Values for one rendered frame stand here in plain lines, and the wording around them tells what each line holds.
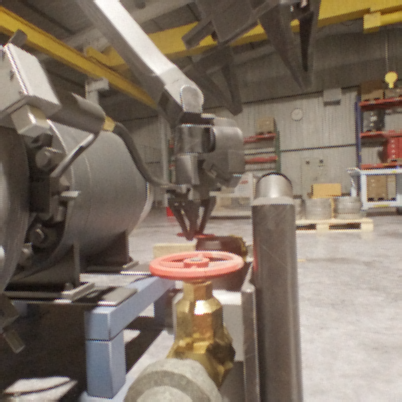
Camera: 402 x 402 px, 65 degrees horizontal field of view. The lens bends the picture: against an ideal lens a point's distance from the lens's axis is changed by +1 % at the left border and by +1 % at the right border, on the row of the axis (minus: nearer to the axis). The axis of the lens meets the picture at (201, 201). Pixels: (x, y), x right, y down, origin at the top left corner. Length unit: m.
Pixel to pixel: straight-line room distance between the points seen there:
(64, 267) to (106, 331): 0.27
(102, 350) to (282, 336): 0.83
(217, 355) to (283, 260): 0.10
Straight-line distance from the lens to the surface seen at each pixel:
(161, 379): 0.20
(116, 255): 1.40
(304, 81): 0.32
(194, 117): 0.59
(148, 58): 0.63
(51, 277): 1.15
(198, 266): 0.24
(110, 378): 1.02
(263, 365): 0.20
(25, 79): 0.65
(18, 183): 0.70
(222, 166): 0.50
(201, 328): 0.24
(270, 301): 0.19
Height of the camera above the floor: 0.55
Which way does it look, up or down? 1 degrees down
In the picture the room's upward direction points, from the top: 3 degrees counter-clockwise
